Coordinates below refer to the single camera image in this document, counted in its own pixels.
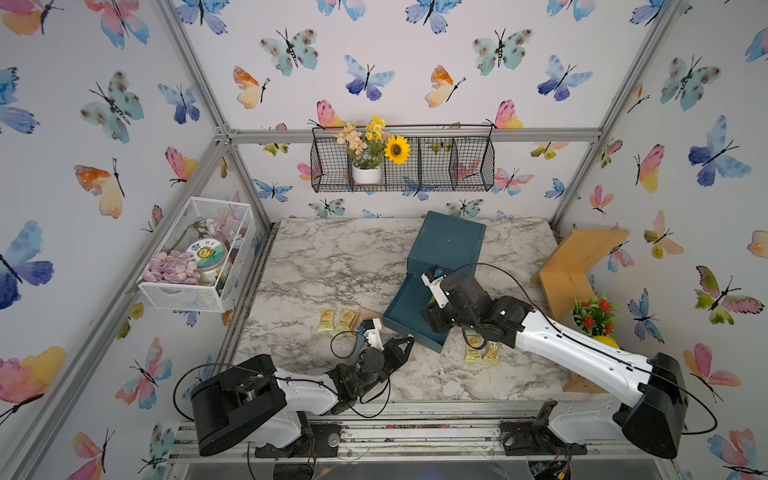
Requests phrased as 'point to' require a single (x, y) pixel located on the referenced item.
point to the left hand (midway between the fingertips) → (419, 341)
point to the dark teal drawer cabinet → (449, 243)
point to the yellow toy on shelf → (606, 340)
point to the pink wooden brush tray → (363, 315)
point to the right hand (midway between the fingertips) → (431, 304)
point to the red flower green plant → (596, 316)
